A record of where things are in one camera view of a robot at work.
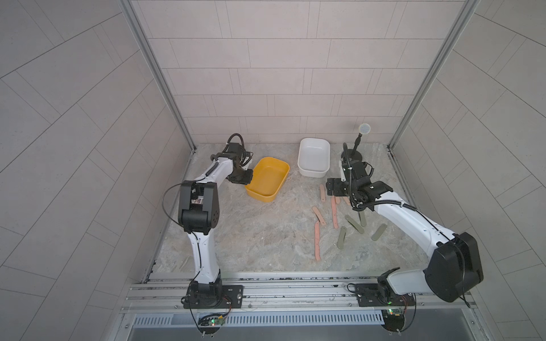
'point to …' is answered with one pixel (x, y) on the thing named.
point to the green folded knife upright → (362, 217)
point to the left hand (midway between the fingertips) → (251, 177)
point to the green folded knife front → (341, 239)
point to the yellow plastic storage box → (268, 175)
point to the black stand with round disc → (354, 154)
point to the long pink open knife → (334, 213)
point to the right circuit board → (394, 319)
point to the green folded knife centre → (354, 224)
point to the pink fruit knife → (318, 215)
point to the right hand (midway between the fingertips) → (333, 183)
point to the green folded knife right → (379, 232)
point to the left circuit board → (211, 321)
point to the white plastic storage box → (313, 157)
